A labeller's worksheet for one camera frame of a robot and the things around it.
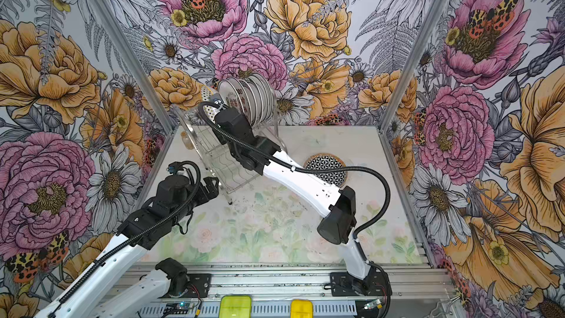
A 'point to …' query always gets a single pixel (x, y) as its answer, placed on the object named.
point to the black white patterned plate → (325, 160)
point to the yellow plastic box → (301, 308)
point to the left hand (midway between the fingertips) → (207, 191)
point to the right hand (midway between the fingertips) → (228, 119)
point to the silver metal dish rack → (219, 160)
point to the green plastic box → (235, 306)
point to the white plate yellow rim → (210, 111)
